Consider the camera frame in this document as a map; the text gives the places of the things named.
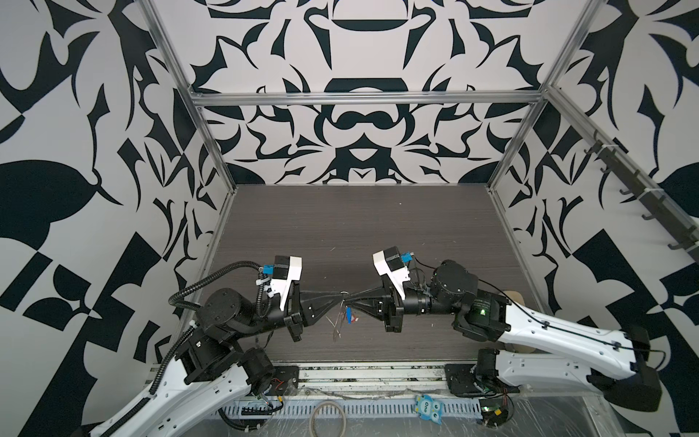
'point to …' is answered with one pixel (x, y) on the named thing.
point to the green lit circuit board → (494, 411)
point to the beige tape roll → (343, 418)
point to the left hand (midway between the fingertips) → (342, 293)
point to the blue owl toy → (429, 409)
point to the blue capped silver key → (349, 314)
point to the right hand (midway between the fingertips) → (351, 304)
